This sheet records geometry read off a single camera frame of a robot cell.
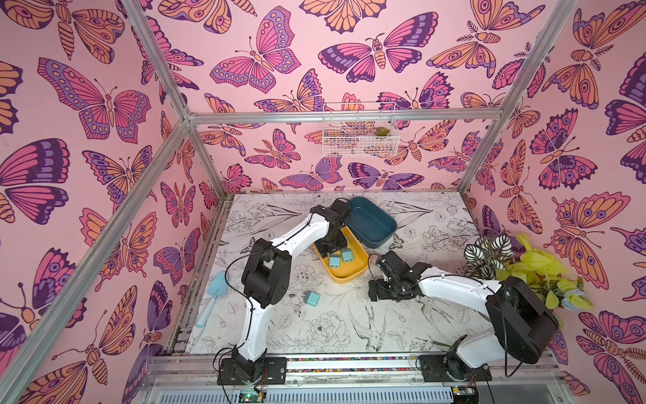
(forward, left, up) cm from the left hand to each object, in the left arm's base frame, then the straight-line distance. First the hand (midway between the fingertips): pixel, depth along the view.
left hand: (342, 248), depth 93 cm
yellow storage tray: (-3, -2, -5) cm, 7 cm away
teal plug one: (-3, +3, -4) cm, 6 cm away
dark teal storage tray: (+19, -13, -8) cm, 24 cm away
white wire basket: (+36, -7, +27) cm, 46 cm away
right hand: (-14, -13, -6) cm, 20 cm away
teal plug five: (-17, +10, -5) cm, 21 cm away
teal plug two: (+1, -2, -5) cm, 5 cm away
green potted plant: (-14, -44, +16) cm, 49 cm away
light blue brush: (-12, +46, -8) cm, 48 cm away
